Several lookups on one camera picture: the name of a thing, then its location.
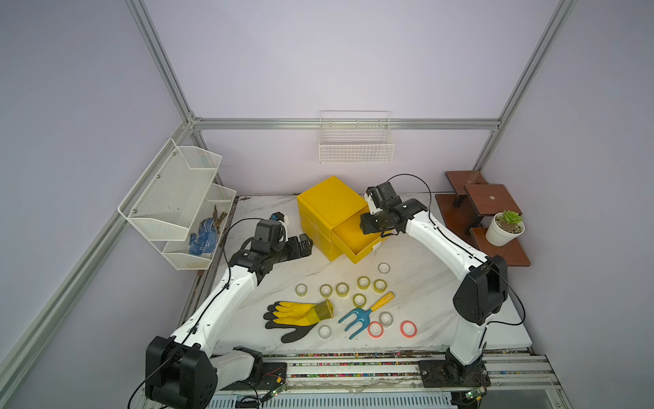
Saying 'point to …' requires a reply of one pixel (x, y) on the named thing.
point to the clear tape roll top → (384, 267)
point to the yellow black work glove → (297, 316)
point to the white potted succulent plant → (506, 227)
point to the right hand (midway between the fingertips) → (368, 227)
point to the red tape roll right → (408, 329)
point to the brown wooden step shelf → (469, 210)
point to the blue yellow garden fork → (364, 315)
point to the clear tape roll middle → (386, 319)
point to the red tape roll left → (375, 330)
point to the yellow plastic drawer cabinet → (329, 216)
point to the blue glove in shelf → (205, 240)
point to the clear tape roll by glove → (324, 332)
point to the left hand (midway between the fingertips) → (300, 248)
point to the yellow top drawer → (350, 239)
